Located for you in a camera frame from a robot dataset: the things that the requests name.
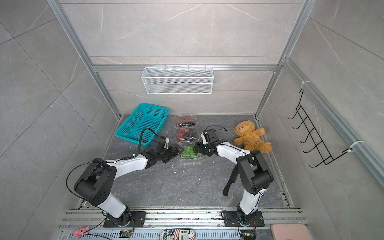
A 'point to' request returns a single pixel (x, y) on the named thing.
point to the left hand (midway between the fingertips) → (182, 150)
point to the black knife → (232, 179)
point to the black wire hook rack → (318, 144)
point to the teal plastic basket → (146, 116)
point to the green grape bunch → (188, 151)
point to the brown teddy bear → (250, 138)
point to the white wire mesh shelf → (178, 80)
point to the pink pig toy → (78, 232)
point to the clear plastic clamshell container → (177, 117)
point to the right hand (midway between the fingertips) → (199, 149)
